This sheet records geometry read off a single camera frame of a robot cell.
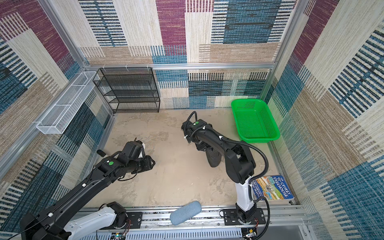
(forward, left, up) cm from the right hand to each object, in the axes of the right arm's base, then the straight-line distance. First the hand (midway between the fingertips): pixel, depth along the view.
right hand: (211, 145), depth 87 cm
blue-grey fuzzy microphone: (-32, +15, -9) cm, 36 cm away
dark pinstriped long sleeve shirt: (0, -2, -13) cm, 13 cm away
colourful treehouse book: (-22, -31, -9) cm, 39 cm away
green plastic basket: (+25, -35, -12) cm, 45 cm away
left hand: (-11, +30, +4) cm, 32 cm away
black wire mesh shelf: (+44, +55, +7) cm, 71 cm away
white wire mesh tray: (+4, +74, +22) cm, 77 cm away
